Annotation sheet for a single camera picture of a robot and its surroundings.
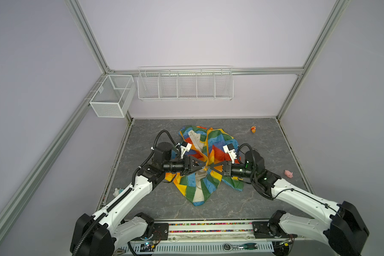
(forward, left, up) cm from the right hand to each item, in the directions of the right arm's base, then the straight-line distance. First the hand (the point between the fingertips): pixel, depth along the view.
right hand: (210, 169), depth 70 cm
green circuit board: (-27, +29, -24) cm, 46 cm away
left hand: (-1, +3, +2) cm, 4 cm away
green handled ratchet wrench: (-26, -17, -21) cm, 38 cm away
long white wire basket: (+58, +14, +7) cm, 60 cm away
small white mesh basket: (+48, +59, +4) cm, 76 cm away
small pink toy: (+8, -46, -21) cm, 51 cm away
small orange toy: (+42, -33, -20) cm, 57 cm away
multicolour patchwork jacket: (+24, -2, -16) cm, 29 cm away
